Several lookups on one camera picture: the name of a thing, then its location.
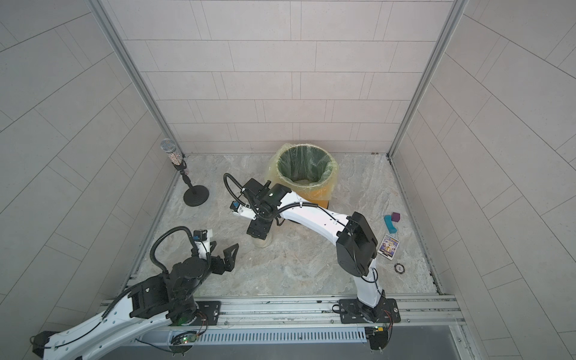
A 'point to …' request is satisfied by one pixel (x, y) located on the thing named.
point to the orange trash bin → (309, 171)
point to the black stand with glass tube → (197, 195)
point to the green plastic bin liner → (304, 169)
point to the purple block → (395, 217)
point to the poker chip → (399, 268)
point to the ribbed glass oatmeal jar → (261, 243)
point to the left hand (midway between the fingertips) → (234, 245)
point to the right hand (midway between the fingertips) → (259, 224)
